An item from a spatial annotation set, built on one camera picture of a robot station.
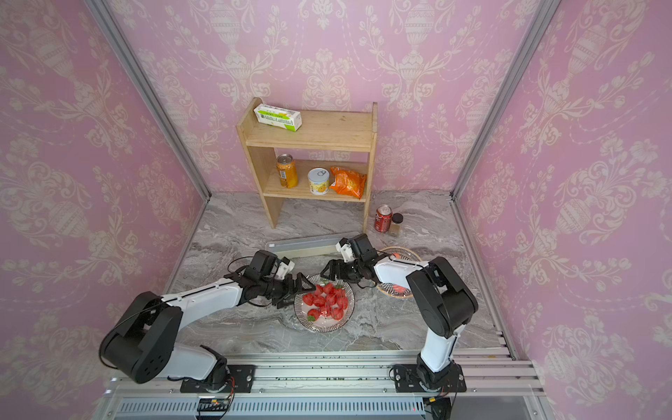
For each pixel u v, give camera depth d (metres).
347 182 0.90
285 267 0.84
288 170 0.87
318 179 0.90
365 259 0.75
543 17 0.70
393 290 0.90
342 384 0.73
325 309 0.83
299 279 0.78
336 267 0.82
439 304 0.48
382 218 1.00
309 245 0.99
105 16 0.70
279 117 0.78
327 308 0.83
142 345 0.43
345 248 0.87
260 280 0.72
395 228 1.02
